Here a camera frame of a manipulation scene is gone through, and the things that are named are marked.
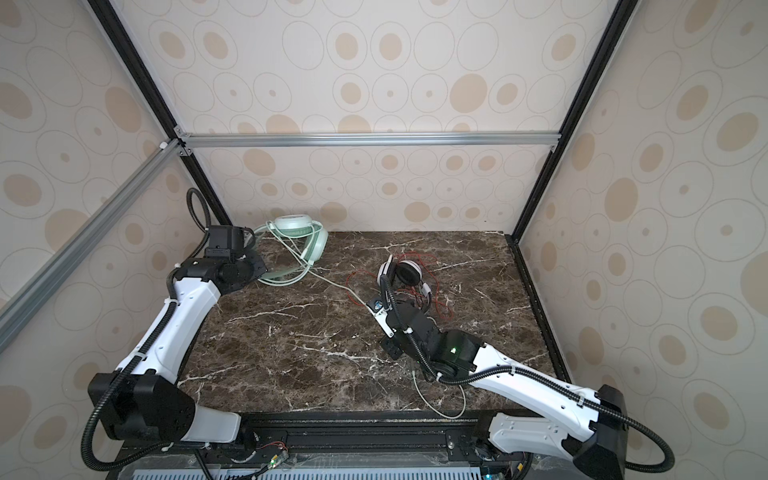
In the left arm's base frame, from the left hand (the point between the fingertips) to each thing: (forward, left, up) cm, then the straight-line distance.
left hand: (267, 258), depth 80 cm
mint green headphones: (+2, -11, +7) cm, 13 cm away
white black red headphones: (+9, -39, -18) cm, 44 cm away
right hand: (-16, -32, -5) cm, 37 cm away
